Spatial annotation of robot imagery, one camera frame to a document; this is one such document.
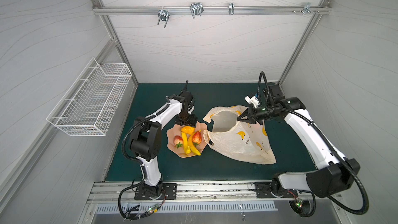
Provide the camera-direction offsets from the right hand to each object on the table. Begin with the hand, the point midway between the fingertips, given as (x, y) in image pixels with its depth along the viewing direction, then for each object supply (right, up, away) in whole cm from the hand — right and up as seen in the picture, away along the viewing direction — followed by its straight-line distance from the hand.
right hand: (240, 115), depth 72 cm
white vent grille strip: (-19, -42, -2) cm, 46 cm away
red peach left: (-32, -16, +12) cm, 37 cm away
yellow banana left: (-27, -20, +16) cm, 38 cm away
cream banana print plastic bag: (+1, -12, -1) cm, 12 cm away
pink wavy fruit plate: (-34, -11, +18) cm, 41 cm away
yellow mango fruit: (-27, -10, +16) cm, 33 cm away
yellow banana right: (-23, -20, +7) cm, 31 cm away
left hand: (-25, -6, +18) cm, 32 cm away
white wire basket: (-69, +5, -4) cm, 69 cm away
